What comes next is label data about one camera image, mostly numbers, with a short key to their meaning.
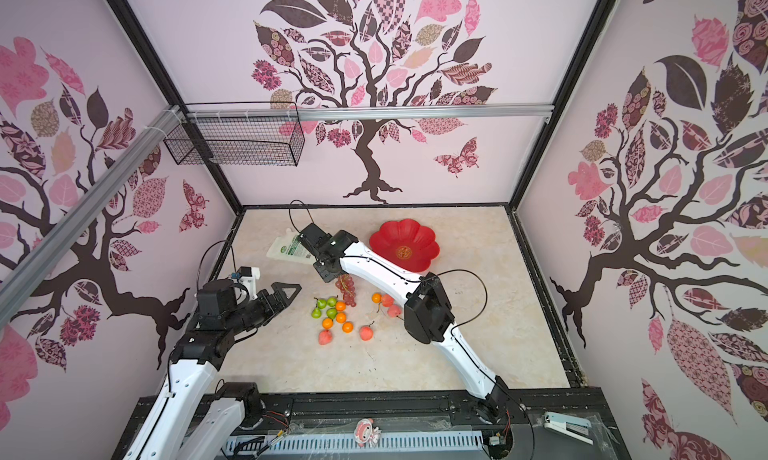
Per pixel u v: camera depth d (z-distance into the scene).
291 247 1.06
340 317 0.89
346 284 0.84
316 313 0.90
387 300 0.91
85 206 0.61
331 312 0.90
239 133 0.95
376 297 0.92
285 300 0.67
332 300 0.92
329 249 0.63
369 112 0.94
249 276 0.71
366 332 0.84
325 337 0.84
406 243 1.10
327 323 0.88
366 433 0.68
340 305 0.90
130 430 0.72
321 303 0.91
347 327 0.87
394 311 0.89
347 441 0.70
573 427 0.70
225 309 0.60
